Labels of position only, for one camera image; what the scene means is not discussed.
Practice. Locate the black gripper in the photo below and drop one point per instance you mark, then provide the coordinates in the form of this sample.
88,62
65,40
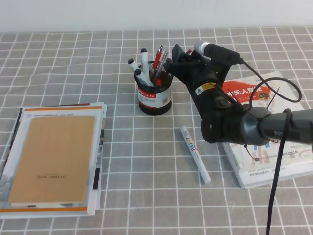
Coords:
220,114

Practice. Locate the red ballpoint pen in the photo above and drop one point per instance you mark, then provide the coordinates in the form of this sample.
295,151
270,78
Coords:
156,60

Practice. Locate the grey gel pen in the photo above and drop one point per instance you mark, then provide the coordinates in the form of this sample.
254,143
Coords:
160,67

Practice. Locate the black mesh pen holder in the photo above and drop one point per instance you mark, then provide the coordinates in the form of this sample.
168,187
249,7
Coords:
155,100

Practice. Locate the white paint marker pen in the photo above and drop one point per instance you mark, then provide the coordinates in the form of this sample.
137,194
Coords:
196,156

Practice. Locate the small red cap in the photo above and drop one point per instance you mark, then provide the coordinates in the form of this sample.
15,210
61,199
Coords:
159,82

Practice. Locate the white marker black cap upright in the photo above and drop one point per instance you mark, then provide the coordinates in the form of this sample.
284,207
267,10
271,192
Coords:
144,62

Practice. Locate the white marker black cap front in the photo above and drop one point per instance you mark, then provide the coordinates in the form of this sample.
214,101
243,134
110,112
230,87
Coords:
142,78

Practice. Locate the white marker black cap left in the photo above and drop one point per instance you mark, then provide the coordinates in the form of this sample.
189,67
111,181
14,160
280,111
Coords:
133,64

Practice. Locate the red white self-driving book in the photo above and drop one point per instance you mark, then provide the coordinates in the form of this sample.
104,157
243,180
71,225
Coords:
255,165

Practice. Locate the brown kraft notebook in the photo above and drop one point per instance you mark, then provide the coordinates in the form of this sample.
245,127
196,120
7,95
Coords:
54,164

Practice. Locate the stack of magazines underneath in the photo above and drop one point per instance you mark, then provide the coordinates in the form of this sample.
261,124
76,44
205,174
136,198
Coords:
99,147

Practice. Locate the white orange book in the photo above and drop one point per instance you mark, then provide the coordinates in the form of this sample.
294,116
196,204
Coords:
93,156

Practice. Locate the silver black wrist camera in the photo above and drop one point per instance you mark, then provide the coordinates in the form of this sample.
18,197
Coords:
221,59

